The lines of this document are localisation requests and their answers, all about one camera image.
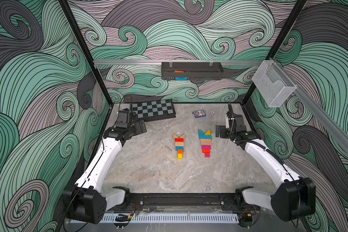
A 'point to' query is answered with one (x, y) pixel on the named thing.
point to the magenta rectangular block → (206, 147)
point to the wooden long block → (206, 141)
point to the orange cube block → (180, 152)
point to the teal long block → (205, 137)
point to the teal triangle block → (200, 132)
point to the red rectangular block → (180, 139)
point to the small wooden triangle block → (175, 137)
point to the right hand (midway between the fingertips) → (226, 129)
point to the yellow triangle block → (208, 133)
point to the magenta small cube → (207, 155)
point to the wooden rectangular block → (179, 143)
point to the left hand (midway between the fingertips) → (137, 126)
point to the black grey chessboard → (155, 110)
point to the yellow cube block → (180, 156)
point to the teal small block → (179, 148)
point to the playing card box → (199, 113)
